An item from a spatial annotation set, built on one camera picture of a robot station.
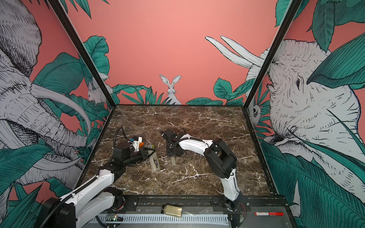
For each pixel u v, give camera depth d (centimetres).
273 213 71
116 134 102
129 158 69
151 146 95
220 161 50
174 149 66
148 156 76
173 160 90
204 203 75
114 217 70
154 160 79
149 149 79
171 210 69
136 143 77
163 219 70
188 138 60
